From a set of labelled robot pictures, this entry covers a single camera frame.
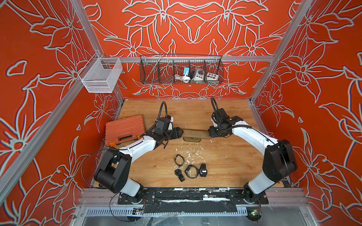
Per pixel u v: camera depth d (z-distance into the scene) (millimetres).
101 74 927
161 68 1000
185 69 834
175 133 777
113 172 431
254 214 697
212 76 940
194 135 893
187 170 782
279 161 444
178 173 799
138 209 712
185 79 854
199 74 905
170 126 718
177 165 846
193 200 727
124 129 956
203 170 759
